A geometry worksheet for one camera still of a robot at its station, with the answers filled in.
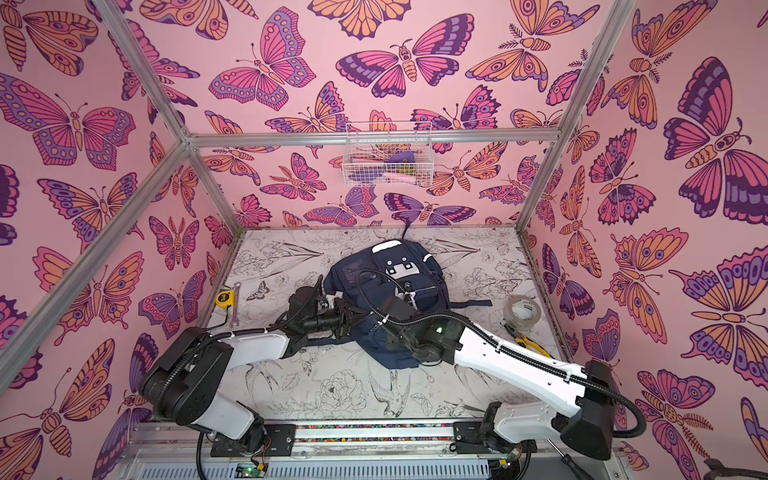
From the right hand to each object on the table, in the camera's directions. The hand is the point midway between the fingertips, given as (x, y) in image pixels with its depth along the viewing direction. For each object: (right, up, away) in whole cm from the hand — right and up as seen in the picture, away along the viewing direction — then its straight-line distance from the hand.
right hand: (393, 325), depth 74 cm
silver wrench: (-52, -4, +24) cm, 57 cm away
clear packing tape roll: (+41, -1, +21) cm, 46 cm away
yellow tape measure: (-55, +3, +24) cm, 60 cm away
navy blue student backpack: (+3, +13, +24) cm, 28 cm away
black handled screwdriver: (+42, -32, -6) cm, 53 cm away
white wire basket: (-1, +50, +22) cm, 54 cm away
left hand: (-6, +2, +8) cm, 10 cm away
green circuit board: (-35, -35, -2) cm, 49 cm away
